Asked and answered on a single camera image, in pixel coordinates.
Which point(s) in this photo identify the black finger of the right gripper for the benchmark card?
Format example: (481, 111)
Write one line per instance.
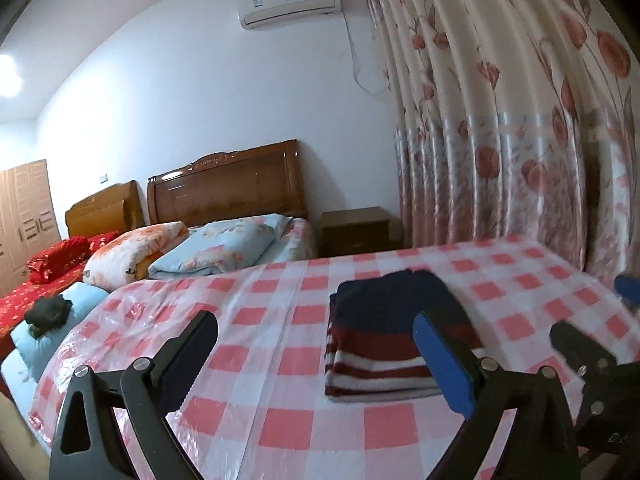
(581, 353)

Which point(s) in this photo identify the light blue quilt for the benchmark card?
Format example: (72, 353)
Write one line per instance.
(36, 352)

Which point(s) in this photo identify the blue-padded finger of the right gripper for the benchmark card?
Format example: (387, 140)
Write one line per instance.
(628, 288)

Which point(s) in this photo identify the dark folded garment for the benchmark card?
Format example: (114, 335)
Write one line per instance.
(46, 314)

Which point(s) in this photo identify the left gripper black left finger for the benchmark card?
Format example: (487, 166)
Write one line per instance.
(88, 443)

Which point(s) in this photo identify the light blue floral pillow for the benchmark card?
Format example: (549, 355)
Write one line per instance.
(220, 247)

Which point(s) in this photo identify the red blanket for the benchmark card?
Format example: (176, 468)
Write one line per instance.
(48, 273)

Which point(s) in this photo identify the red grey striped sweater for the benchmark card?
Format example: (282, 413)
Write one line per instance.
(370, 352)

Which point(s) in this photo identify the pink checkered plastic table cover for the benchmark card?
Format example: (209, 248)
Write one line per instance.
(258, 408)

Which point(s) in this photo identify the floral pink curtain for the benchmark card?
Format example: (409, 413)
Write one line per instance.
(516, 117)

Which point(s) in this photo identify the white wall air conditioner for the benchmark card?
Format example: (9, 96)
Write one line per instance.
(258, 13)

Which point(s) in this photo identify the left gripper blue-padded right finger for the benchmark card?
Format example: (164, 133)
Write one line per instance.
(541, 442)

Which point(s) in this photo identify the orange floral pillow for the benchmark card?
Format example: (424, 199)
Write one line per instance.
(128, 258)

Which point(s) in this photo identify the wooden nightstand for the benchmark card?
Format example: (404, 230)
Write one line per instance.
(356, 232)

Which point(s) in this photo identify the light wooden headboard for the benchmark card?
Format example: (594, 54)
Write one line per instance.
(116, 208)

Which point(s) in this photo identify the dark wooden headboard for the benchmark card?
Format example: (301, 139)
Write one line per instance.
(223, 186)

